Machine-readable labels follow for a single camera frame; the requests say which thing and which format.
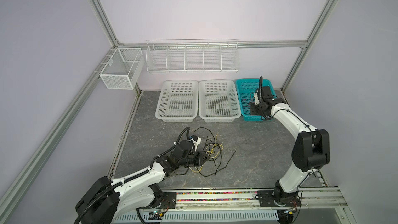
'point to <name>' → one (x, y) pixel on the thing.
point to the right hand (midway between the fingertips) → (255, 110)
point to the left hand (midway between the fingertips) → (209, 160)
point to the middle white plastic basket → (218, 101)
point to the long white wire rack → (193, 55)
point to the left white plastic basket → (178, 102)
